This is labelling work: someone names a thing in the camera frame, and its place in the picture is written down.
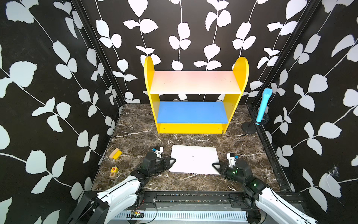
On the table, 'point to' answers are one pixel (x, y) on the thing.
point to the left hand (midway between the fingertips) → (176, 159)
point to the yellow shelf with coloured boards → (195, 117)
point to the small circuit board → (137, 214)
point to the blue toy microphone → (267, 93)
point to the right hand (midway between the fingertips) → (211, 165)
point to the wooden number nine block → (114, 171)
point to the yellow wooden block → (115, 154)
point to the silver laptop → (194, 159)
